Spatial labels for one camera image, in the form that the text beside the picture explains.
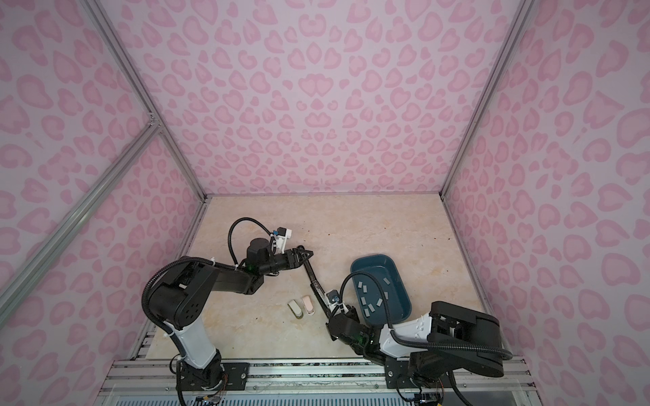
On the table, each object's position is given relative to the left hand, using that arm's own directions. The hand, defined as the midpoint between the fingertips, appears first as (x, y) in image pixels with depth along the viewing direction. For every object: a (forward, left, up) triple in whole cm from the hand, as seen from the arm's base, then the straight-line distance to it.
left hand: (312, 252), depth 89 cm
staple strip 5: (-14, -17, -10) cm, 24 cm away
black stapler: (-12, -2, -7) cm, 14 cm away
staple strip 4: (-14, -23, -11) cm, 29 cm away
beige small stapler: (-17, +6, -8) cm, 19 cm away
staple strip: (-9, -18, -10) cm, 23 cm away
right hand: (-18, -5, -8) cm, 20 cm away
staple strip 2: (-8, -17, -10) cm, 21 cm away
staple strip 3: (-12, -26, -11) cm, 30 cm away
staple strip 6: (-16, -20, -10) cm, 28 cm away
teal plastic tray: (-13, -19, -10) cm, 25 cm away
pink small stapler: (-16, +1, -7) cm, 17 cm away
